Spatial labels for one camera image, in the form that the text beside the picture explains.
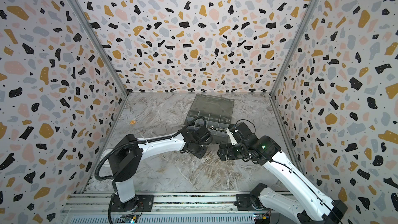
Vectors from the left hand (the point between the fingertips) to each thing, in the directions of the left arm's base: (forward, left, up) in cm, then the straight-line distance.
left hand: (203, 151), depth 86 cm
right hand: (-7, -9, +15) cm, 19 cm away
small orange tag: (+23, +47, -5) cm, 53 cm away
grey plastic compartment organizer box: (+32, -9, -7) cm, 34 cm away
